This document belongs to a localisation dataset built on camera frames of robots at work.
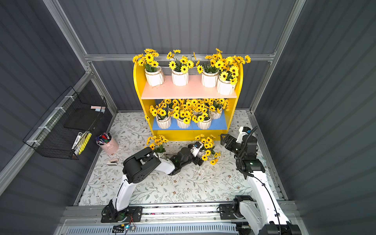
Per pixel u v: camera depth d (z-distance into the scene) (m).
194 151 0.83
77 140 0.69
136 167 0.57
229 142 0.69
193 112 0.83
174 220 0.72
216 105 0.90
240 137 0.70
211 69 0.71
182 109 0.84
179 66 0.71
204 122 0.86
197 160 0.85
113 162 0.91
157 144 0.87
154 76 0.73
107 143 0.89
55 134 0.68
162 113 0.78
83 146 0.68
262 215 0.41
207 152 0.81
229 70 0.59
